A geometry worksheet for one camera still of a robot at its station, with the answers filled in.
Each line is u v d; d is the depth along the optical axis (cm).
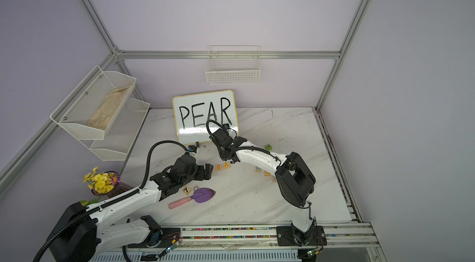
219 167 93
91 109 76
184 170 64
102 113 77
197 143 101
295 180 48
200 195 83
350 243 73
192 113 101
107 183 65
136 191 52
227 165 93
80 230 40
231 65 96
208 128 69
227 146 66
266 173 91
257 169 92
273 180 89
